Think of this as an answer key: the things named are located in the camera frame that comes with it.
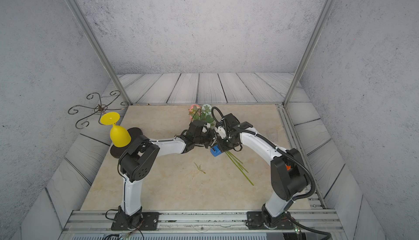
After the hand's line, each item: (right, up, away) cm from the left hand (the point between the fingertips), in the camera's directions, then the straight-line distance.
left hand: (227, 138), depth 89 cm
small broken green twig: (-15, -16, +2) cm, 22 cm away
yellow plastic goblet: (-50, +4, -14) cm, 52 cm away
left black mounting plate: (-41, -28, -26) cm, 56 cm away
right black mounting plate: (+12, -34, -16) cm, 39 cm away
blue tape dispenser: (-6, -7, +4) cm, 10 cm away
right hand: (-3, -4, -3) cm, 6 cm away
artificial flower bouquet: (-14, +14, +21) cm, 29 cm away
